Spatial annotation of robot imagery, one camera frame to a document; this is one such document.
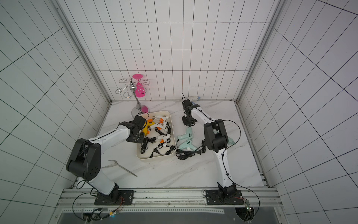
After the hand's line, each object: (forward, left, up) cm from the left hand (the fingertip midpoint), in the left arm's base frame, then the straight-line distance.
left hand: (135, 141), depth 90 cm
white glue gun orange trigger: (+3, -19, 0) cm, 19 cm away
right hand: (+18, -33, -3) cm, 37 cm away
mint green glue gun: (+5, -35, -2) cm, 36 cm away
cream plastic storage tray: (-5, -15, -3) cm, 16 cm away
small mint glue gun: (-1, -36, -3) cm, 36 cm away
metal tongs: (-16, +5, -4) cm, 17 cm away
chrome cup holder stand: (+28, +4, +22) cm, 36 cm away
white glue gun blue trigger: (+41, -41, -1) cm, 58 cm away
